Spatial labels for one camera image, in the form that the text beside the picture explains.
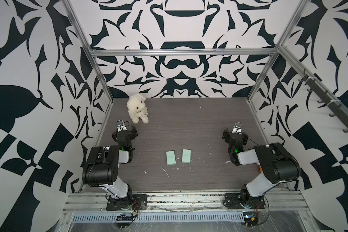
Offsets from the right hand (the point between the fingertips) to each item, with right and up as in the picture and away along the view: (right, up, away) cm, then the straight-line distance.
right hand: (236, 128), depth 94 cm
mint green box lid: (-32, -16, -6) cm, 36 cm away
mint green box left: (-42, -16, -7) cm, 45 cm away
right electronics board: (-3, -41, -23) cm, 47 cm away
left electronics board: (-65, -44, -21) cm, 81 cm away
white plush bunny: (-63, +13, -1) cm, 64 cm away
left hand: (-72, +2, -1) cm, 72 cm away
